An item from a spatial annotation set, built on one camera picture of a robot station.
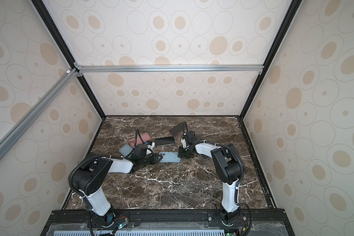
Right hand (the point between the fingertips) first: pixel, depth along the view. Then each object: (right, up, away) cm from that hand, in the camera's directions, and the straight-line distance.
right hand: (179, 155), depth 97 cm
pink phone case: (-24, +11, +9) cm, 28 cm away
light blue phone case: (-7, -1, 0) cm, 7 cm away
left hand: (-9, +1, -4) cm, 10 cm away
